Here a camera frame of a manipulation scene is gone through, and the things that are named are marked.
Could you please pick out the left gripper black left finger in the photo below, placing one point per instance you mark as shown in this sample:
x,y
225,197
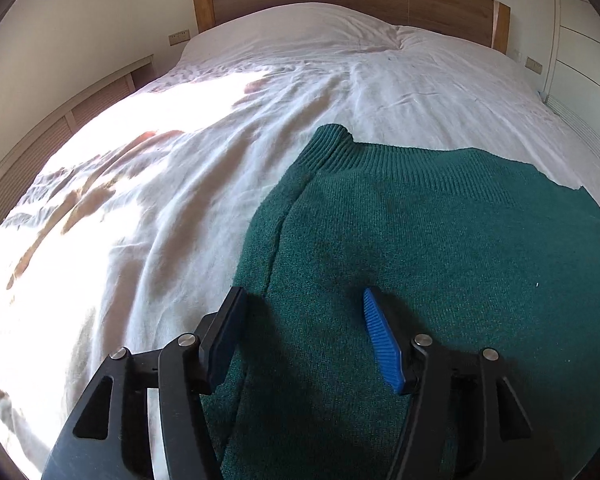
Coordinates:
x,y
106,436

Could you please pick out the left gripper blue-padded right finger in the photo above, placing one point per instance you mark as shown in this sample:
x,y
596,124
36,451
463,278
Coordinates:
x,y
455,395

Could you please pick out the dark green knit sweater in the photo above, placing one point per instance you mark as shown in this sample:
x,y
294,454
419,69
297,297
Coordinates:
x,y
470,248

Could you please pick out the white bed duvet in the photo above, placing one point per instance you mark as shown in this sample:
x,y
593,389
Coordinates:
x,y
134,227

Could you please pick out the wooden slatted radiator cover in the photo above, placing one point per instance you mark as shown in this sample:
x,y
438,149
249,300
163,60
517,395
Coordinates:
x,y
26,159

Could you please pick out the white wardrobe doors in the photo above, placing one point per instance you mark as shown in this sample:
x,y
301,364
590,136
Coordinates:
x,y
572,88

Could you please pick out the right wall socket plate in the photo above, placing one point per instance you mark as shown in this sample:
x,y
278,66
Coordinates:
x,y
533,65

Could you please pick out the wall socket plate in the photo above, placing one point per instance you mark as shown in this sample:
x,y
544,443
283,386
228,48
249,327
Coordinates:
x,y
179,37
533,65

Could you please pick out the left wall socket plate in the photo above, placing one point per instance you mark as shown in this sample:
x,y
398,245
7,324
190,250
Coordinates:
x,y
179,37

